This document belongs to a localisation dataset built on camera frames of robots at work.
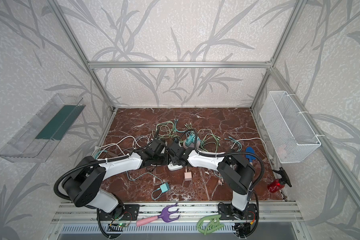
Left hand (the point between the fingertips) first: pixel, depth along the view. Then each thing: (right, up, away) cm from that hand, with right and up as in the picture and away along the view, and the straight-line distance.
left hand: (172, 155), depth 90 cm
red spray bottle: (+54, -11, -16) cm, 58 cm away
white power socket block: (+1, -6, -3) cm, 7 cm away
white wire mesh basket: (+53, +15, -28) cm, 62 cm away
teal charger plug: (-3, -15, -9) cm, 18 cm away
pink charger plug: (+10, -10, -6) cm, 15 cm away
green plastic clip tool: (+20, -28, -19) cm, 39 cm away
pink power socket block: (+12, +5, +7) cm, 15 cm away
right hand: (+2, +2, +1) cm, 3 cm away
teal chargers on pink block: (+11, +9, +4) cm, 15 cm away
